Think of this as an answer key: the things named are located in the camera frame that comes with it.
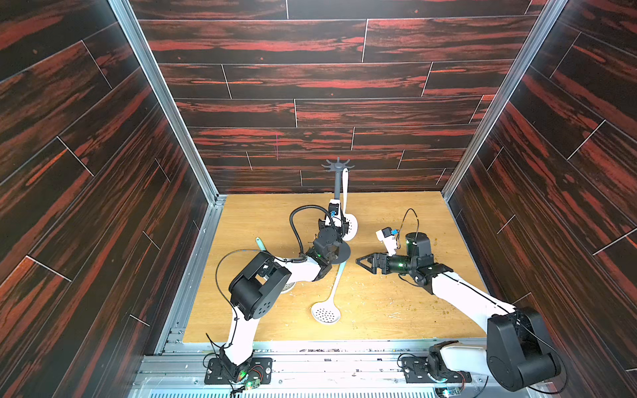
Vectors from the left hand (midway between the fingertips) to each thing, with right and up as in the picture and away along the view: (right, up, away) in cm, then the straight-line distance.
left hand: (337, 205), depth 87 cm
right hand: (+10, -18, -2) cm, 21 cm away
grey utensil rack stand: (+4, -17, +14) cm, 23 cm away
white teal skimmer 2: (+6, -5, +6) cm, 10 cm away
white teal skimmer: (-4, -37, -2) cm, 37 cm away
